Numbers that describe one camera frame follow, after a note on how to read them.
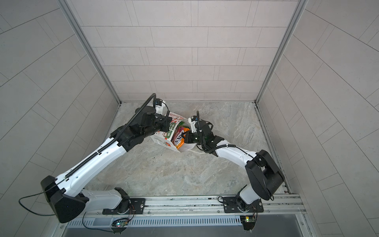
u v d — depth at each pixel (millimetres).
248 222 678
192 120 749
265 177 423
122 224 641
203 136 639
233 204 712
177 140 792
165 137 755
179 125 754
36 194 363
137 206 713
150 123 535
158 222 895
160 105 613
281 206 712
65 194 374
